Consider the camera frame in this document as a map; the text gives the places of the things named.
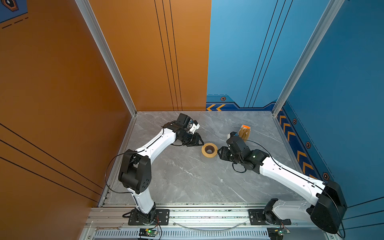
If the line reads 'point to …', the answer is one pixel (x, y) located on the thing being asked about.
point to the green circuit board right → (276, 233)
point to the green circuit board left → (147, 232)
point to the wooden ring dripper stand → (209, 150)
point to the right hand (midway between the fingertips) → (218, 152)
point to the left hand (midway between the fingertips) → (202, 142)
